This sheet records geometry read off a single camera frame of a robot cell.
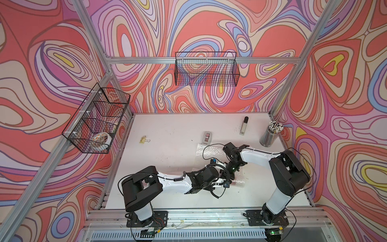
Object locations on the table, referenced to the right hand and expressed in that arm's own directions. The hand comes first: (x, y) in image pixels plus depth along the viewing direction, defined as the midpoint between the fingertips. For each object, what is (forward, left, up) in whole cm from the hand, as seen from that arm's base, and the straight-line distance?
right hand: (223, 182), depth 85 cm
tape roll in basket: (+13, +60, +29) cm, 68 cm away
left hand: (+2, +4, +3) cm, 5 cm away
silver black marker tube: (+38, -20, +2) cm, 43 cm away
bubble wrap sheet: (+19, +8, +2) cm, 20 cm away
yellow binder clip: (+30, +52, +2) cm, 60 cm away
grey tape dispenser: (+28, +7, +5) cm, 29 cm away
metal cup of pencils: (+24, -32, +10) cm, 41 cm away
